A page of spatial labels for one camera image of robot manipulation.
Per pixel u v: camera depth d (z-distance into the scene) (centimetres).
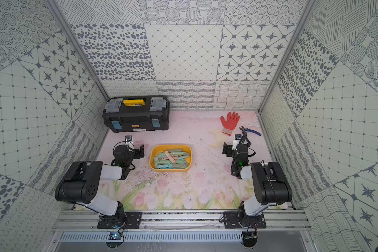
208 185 87
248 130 110
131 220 73
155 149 93
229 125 114
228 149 86
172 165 88
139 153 89
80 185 45
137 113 97
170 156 93
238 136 82
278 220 76
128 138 83
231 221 73
